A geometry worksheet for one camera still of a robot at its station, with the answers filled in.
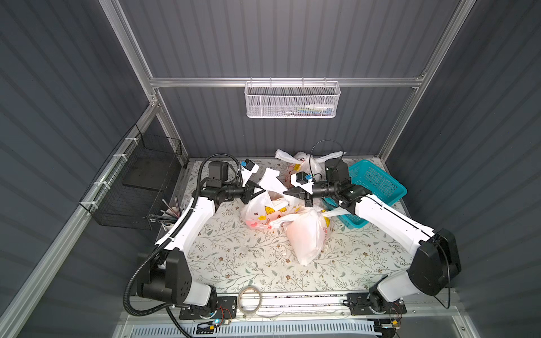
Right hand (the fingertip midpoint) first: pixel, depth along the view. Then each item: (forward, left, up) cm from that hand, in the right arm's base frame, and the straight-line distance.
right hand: (289, 189), depth 73 cm
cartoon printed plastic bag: (+25, -9, -13) cm, 30 cm away
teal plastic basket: (+27, -41, -24) cm, 55 cm away
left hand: (+2, +8, -4) cm, 9 cm away
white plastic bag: (-2, +7, -7) cm, 10 cm away
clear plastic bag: (-9, -7, -15) cm, 18 cm away
